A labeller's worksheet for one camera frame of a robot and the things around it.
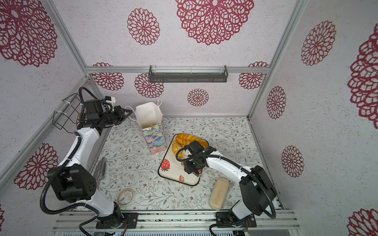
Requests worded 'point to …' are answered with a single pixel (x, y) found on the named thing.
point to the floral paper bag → (150, 117)
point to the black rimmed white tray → (171, 168)
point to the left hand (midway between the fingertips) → (132, 111)
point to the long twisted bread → (184, 139)
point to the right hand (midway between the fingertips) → (187, 166)
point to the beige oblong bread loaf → (219, 192)
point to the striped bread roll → (175, 147)
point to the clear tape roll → (125, 196)
